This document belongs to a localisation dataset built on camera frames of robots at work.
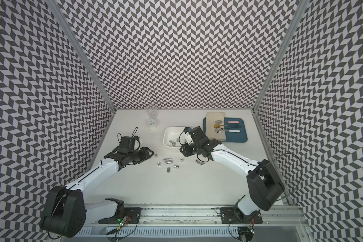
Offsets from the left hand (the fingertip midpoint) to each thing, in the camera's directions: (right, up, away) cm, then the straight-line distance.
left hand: (151, 155), depth 86 cm
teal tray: (+58, +9, +16) cm, 61 cm away
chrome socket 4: (+4, -6, +3) cm, 8 cm away
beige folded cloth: (+38, +22, +25) cm, 51 cm away
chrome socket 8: (+30, -6, +3) cm, 30 cm away
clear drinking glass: (-6, +27, +25) cm, 37 cm away
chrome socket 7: (+27, -5, +5) cm, 28 cm away
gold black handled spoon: (+43, +16, +22) cm, 51 cm away
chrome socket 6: (+10, -9, +1) cm, 13 cm away
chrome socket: (+2, -2, +6) cm, 6 cm away
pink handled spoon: (+45, +20, +25) cm, 55 cm away
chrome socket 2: (+8, -4, +5) cm, 10 cm away
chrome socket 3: (+8, -5, +3) cm, 10 cm away
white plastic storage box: (+12, +10, +14) cm, 21 cm away
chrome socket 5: (+14, -7, +3) cm, 16 cm away
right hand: (+19, +3, -3) cm, 19 cm away
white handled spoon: (+43, +13, +19) cm, 49 cm away
